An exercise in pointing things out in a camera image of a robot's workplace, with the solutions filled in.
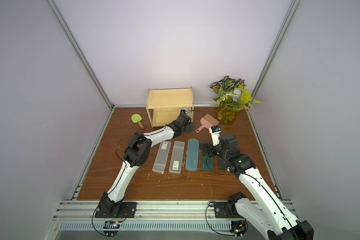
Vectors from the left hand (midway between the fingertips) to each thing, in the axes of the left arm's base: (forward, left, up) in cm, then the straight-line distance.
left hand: (188, 123), depth 105 cm
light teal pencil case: (-26, -3, -3) cm, 26 cm away
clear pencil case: (-25, +16, -4) cm, 30 cm away
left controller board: (-60, +37, -6) cm, 71 cm away
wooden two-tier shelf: (+3, +14, +16) cm, 21 cm away
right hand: (-24, -11, +17) cm, 31 cm away
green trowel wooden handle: (+7, +40, -4) cm, 41 cm away
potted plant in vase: (+8, -28, +19) cm, 35 cm away
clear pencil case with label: (-26, +7, -2) cm, 27 cm away
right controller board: (-60, -25, -5) cm, 65 cm away
